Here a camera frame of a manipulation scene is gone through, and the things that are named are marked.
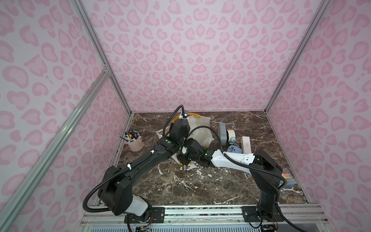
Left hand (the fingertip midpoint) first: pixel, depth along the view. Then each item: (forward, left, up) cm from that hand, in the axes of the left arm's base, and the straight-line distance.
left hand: (182, 121), depth 81 cm
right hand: (-12, +2, -16) cm, 20 cm away
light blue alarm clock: (-6, -33, -21) cm, 39 cm away
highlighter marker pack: (-25, -61, -23) cm, 70 cm away
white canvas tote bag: (+6, -14, -23) cm, 27 cm away
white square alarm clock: (-5, -40, -19) cm, 44 cm away
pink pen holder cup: (-4, +31, -14) cm, 34 cm away
